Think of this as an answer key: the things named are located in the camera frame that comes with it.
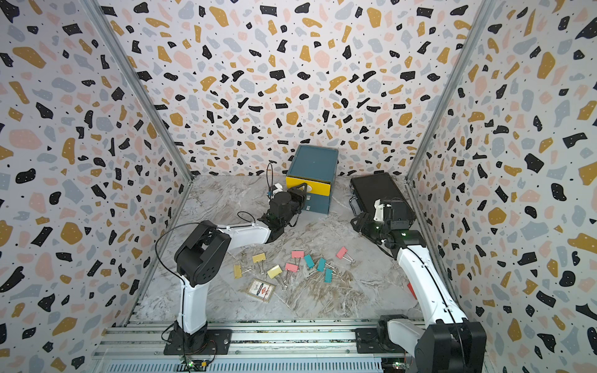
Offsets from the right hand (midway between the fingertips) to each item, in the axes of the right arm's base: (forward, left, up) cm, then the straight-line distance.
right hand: (356, 223), depth 81 cm
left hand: (+16, +16, +3) cm, 23 cm away
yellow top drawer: (+17, +16, +1) cm, 23 cm away
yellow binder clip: (-5, +37, -18) cm, 41 cm away
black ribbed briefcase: (+29, -9, -13) cm, 33 cm away
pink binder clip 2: (-3, +22, -19) cm, 29 cm away
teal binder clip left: (-6, +17, -19) cm, 26 cm away
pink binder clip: (-2, +3, -20) cm, 20 cm away
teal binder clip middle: (-7, +12, -19) cm, 23 cm away
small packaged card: (-18, +33, -17) cm, 41 cm away
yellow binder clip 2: (-11, +30, -18) cm, 36 cm away
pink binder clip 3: (-8, +24, -18) cm, 31 cm away
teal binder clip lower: (-11, +9, -19) cm, 24 cm away
